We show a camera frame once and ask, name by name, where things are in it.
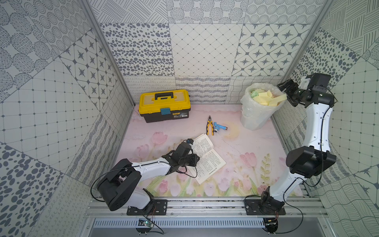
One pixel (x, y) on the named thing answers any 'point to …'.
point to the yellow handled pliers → (209, 121)
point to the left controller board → (145, 225)
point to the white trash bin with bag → (260, 103)
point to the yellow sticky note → (273, 101)
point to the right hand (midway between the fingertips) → (281, 91)
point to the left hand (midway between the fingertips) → (199, 154)
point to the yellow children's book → (209, 162)
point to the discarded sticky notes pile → (265, 97)
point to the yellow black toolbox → (165, 105)
